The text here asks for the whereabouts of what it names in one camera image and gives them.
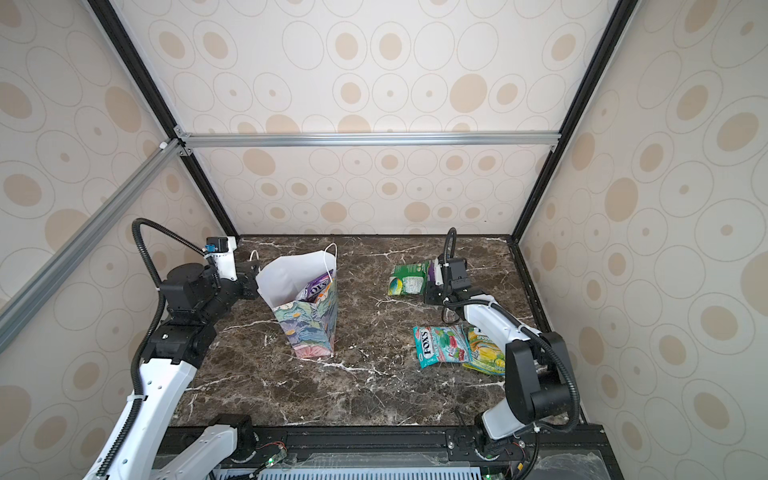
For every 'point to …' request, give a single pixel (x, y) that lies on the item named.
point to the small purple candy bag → (315, 288)
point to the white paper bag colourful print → (312, 324)
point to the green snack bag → (409, 279)
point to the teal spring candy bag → (442, 344)
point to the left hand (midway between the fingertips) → (263, 258)
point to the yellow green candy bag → (486, 355)
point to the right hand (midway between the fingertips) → (429, 289)
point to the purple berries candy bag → (431, 271)
